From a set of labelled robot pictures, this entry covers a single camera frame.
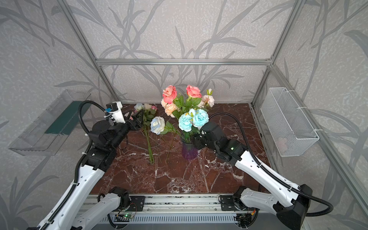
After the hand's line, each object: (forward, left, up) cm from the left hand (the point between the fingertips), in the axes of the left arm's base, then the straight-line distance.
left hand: (139, 106), depth 66 cm
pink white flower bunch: (-7, -6, -3) cm, 9 cm away
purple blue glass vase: (-5, -23, -39) cm, 46 cm away
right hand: (-5, -26, -12) cm, 29 cm away
